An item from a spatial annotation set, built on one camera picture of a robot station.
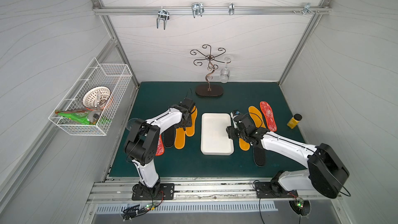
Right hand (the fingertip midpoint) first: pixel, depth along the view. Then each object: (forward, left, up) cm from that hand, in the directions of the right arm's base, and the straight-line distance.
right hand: (231, 127), depth 88 cm
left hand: (+3, +28, -3) cm, 28 cm away
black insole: (-6, +37, -6) cm, 38 cm away
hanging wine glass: (+31, +4, +14) cm, 34 cm away
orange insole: (-5, +30, -7) cm, 32 cm away
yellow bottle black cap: (+6, -38, -3) cm, 39 cm away
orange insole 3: (+13, -19, -9) cm, 24 cm away
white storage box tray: (-3, +9, -12) cm, 15 cm away
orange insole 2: (-1, +25, -6) cm, 25 cm away
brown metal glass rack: (+34, +15, -6) cm, 38 cm away
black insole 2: (-14, -15, -7) cm, 21 cm away
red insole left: (-13, +40, -6) cm, 43 cm away
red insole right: (+18, -27, -8) cm, 34 cm away
